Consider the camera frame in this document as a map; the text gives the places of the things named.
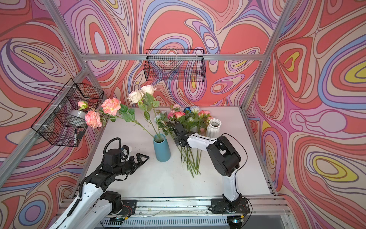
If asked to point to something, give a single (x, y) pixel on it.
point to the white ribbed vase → (213, 128)
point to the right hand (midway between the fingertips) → (182, 140)
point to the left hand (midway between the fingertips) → (146, 161)
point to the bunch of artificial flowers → (193, 120)
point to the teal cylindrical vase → (162, 149)
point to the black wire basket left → (66, 118)
